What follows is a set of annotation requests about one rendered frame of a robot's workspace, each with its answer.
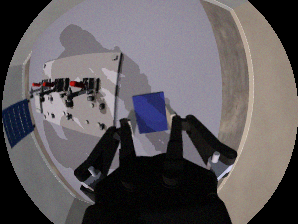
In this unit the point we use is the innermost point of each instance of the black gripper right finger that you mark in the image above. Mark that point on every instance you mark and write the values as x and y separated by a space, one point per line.
218 157

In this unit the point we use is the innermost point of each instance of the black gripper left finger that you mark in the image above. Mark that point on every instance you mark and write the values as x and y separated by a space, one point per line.
97 165

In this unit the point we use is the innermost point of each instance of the blue rectangular block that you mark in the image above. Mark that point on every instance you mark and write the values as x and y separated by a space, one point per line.
150 112

